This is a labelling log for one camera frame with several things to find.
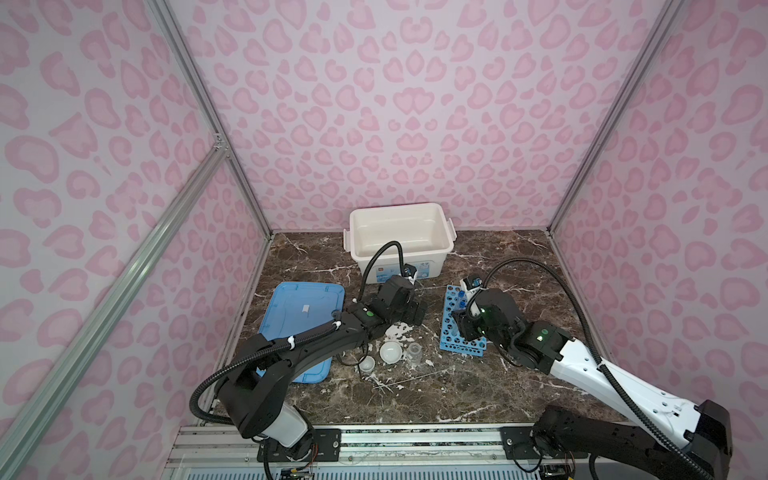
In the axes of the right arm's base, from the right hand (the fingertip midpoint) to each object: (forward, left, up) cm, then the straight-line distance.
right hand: (462, 309), depth 76 cm
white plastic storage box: (+38, +8, -11) cm, 41 cm away
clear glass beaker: (-7, +12, -13) cm, 19 cm away
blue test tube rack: (-2, +1, -14) cm, 14 cm away
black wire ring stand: (-11, +28, -9) cm, 31 cm away
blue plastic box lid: (+9, +53, -18) cm, 57 cm away
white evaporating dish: (-5, +18, -18) cm, 26 cm away
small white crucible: (-8, +25, -17) cm, 31 cm away
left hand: (+7, +12, -4) cm, 15 cm away
